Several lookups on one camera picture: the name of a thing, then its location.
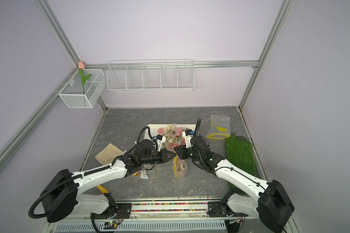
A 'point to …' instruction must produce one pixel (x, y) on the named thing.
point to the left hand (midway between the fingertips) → (176, 156)
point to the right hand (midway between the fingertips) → (174, 147)
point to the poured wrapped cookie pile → (173, 136)
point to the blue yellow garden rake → (102, 190)
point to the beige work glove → (107, 155)
